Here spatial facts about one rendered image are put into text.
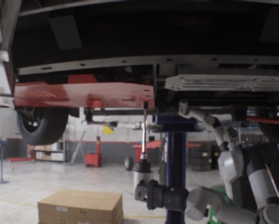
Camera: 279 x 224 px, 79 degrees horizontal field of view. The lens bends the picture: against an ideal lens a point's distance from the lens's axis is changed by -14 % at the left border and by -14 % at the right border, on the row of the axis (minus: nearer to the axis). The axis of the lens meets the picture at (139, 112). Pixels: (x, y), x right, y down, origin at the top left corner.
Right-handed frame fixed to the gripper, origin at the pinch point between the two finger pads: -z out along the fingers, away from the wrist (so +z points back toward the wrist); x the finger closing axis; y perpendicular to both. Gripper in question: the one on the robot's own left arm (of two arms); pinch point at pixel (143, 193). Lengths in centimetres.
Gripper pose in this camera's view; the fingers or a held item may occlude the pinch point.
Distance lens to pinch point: 83.4
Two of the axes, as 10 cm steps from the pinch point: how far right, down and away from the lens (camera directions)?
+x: -0.3, 9.9, -1.3
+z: 8.5, -0.4, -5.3
